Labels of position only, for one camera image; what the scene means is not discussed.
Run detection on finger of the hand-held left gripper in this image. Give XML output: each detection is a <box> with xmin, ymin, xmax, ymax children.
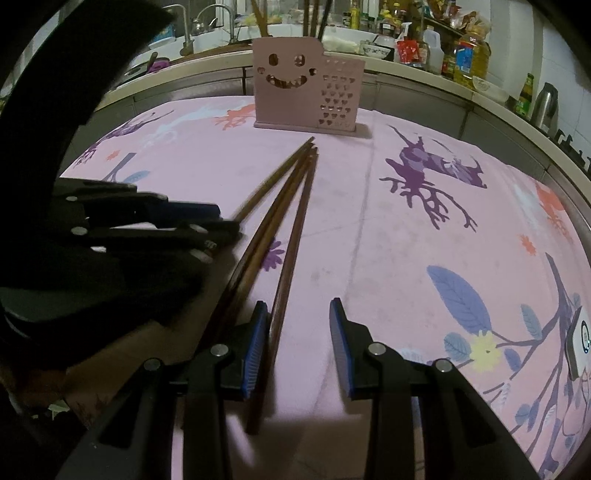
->
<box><xmin>53</xmin><ymin>179</ymin><xmax>222</xmax><ymax>225</ymax></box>
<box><xmin>69</xmin><ymin>222</ymin><xmax>244</xmax><ymax>265</ymax></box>

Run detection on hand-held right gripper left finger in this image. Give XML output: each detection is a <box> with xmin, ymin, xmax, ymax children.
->
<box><xmin>55</xmin><ymin>300</ymin><xmax>271</xmax><ymax>480</ymax></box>

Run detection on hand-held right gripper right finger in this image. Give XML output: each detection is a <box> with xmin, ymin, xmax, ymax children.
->
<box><xmin>329</xmin><ymin>298</ymin><xmax>542</xmax><ymax>480</ymax></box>

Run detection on brown wooden chopstick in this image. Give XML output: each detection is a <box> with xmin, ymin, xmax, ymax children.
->
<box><xmin>215</xmin><ymin>145</ymin><xmax>319</xmax><ymax>342</ymax></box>
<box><xmin>245</xmin><ymin>147</ymin><xmax>320</xmax><ymax>435</ymax></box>
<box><xmin>230</xmin><ymin>136</ymin><xmax>316</xmax><ymax>222</ymax></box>

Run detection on pink plastic utensil holder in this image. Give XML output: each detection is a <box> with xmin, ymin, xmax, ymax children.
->
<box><xmin>253</xmin><ymin>37</ymin><xmax>372</xmax><ymax>138</ymax></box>

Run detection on pink printed tablecloth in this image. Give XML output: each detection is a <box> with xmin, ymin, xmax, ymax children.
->
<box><xmin>58</xmin><ymin>95</ymin><xmax>591</xmax><ymax>480</ymax></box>

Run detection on square steel faucet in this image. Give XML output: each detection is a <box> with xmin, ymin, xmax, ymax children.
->
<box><xmin>161</xmin><ymin>4</ymin><xmax>195</xmax><ymax>56</ymax></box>

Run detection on curved steel faucet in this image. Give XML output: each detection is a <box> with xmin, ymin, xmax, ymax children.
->
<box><xmin>198</xmin><ymin>4</ymin><xmax>236</xmax><ymax>44</ymax></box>

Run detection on white plastic bag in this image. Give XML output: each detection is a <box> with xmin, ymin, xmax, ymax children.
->
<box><xmin>322</xmin><ymin>25</ymin><xmax>365</xmax><ymax>54</ymax></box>

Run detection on red plastic packet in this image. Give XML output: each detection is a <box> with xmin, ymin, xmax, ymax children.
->
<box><xmin>396</xmin><ymin>39</ymin><xmax>423</xmax><ymax>68</ymax></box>

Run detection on dark sauce bottle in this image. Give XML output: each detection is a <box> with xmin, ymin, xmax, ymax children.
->
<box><xmin>379</xmin><ymin>2</ymin><xmax>397</xmax><ymax>37</ymax></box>

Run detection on white plastic jug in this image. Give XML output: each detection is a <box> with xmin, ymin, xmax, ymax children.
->
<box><xmin>422</xmin><ymin>25</ymin><xmax>445</xmax><ymax>73</ymax></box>

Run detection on white ceramic bowl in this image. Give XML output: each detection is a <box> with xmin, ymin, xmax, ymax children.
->
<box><xmin>472</xmin><ymin>75</ymin><xmax>509</xmax><ymax>103</ymax></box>

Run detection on gas stove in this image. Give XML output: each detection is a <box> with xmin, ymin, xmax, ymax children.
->
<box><xmin>551</xmin><ymin>129</ymin><xmax>591</xmax><ymax>176</ymax></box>

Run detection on green glass bottle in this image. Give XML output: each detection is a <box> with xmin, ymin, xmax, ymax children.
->
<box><xmin>515</xmin><ymin>73</ymin><xmax>535</xmax><ymax>117</ymax></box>

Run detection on stainless steel kettle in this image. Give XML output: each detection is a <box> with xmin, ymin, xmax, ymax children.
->
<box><xmin>531</xmin><ymin>82</ymin><xmax>559</xmax><ymax>132</ymax></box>

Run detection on large cooking oil bottle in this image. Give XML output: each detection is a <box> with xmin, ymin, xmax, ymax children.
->
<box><xmin>455</xmin><ymin>32</ymin><xmax>491</xmax><ymax>86</ymax></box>

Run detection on shelf rack with packets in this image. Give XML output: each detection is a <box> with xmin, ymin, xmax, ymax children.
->
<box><xmin>416</xmin><ymin>0</ymin><xmax>490</xmax><ymax>35</ymax></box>

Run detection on white device with black ring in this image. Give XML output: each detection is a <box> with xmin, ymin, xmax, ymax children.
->
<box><xmin>566</xmin><ymin>307</ymin><xmax>591</xmax><ymax>380</ymax></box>

